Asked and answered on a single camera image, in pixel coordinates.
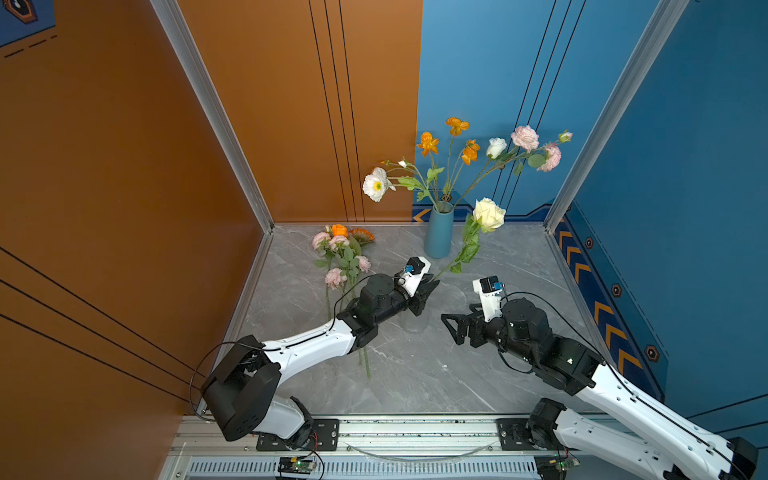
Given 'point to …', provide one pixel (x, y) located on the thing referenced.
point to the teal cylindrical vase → (439, 237)
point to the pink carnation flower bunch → (341, 246)
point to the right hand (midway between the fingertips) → (453, 313)
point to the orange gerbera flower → (361, 235)
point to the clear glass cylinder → (415, 324)
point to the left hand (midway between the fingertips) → (435, 276)
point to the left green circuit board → (295, 465)
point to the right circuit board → (554, 467)
